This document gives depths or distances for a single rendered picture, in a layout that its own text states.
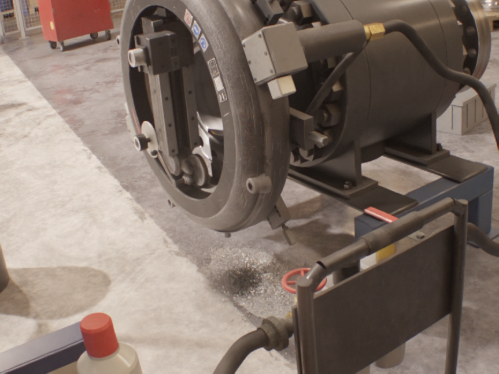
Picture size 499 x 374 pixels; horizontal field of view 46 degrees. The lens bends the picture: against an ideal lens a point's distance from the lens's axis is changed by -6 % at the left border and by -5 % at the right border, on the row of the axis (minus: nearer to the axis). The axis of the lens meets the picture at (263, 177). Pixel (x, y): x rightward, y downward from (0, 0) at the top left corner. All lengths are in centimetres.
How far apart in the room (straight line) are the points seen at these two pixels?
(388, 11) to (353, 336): 103
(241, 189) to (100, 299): 72
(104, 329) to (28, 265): 173
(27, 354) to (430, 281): 71
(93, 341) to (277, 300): 125
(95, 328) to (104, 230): 184
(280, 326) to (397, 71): 99
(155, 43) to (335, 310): 85
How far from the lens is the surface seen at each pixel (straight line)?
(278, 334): 98
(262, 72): 132
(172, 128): 172
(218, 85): 142
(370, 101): 172
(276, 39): 130
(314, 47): 136
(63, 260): 229
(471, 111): 313
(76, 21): 697
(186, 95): 171
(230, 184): 150
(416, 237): 116
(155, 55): 156
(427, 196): 185
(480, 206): 206
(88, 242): 237
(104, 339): 61
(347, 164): 184
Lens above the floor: 103
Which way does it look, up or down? 23 degrees down
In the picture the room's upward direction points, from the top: 6 degrees counter-clockwise
